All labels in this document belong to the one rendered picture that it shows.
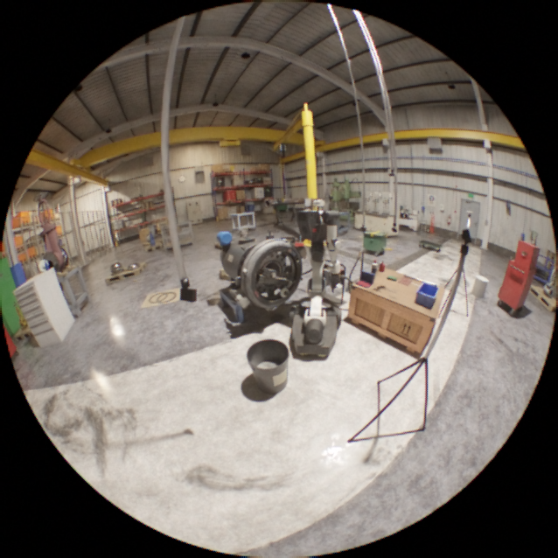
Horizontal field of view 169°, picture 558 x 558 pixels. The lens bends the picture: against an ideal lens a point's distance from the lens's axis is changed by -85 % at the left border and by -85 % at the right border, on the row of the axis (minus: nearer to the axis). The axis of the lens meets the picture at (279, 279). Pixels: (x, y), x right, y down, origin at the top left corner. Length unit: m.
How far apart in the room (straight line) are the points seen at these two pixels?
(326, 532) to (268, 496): 0.43
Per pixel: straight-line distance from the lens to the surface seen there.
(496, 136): 11.72
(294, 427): 1.48
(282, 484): 1.38
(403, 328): 2.05
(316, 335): 1.63
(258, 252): 1.77
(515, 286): 4.06
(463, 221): 11.52
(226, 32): 9.19
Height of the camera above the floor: 1.38
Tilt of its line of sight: 24 degrees down
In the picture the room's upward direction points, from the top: 4 degrees counter-clockwise
